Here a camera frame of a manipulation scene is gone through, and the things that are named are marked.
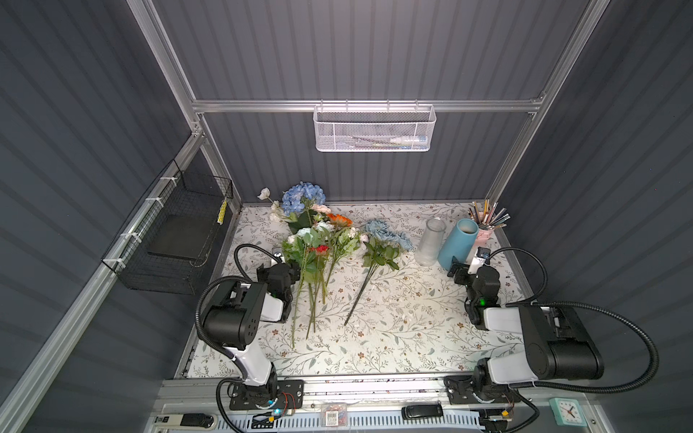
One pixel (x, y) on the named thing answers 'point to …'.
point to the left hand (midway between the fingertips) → (279, 263)
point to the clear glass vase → (430, 243)
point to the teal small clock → (568, 412)
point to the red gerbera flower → (318, 252)
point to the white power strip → (184, 421)
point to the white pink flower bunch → (296, 247)
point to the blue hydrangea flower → (299, 197)
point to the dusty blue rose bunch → (382, 246)
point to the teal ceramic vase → (459, 245)
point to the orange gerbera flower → (337, 220)
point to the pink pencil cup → (483, 235)
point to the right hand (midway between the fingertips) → (474, 260)
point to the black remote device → (430, 410)
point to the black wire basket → (166, 244)
